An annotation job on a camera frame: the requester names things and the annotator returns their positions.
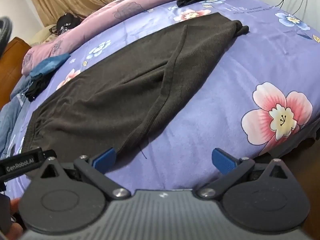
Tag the beige pillow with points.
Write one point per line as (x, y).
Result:
(43, 36)

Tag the person's left hand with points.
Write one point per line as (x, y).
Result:
(15, 206)

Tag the black bag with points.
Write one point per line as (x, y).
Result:
(66, 21)

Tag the blue cloth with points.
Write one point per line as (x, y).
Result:
(47, 65)

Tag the blue denim jeans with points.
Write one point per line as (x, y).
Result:
(11, 115)

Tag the wooden headboard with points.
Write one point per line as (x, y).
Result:
(12, 65)

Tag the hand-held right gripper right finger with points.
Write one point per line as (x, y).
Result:
(223, 160)

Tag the small black cloth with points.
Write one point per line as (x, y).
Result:
(37, 87)

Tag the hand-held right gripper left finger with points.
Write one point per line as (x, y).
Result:
(104, 158)

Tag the pink quilt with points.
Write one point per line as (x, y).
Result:
(82, 22)

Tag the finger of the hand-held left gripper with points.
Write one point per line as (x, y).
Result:
(48, 153)

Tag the purple floral bedsheet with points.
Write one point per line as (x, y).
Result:
(250, 62)

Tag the black round frame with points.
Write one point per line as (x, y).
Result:
(5, 33)

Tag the dark grey pants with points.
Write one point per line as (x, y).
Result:
(112, 87)

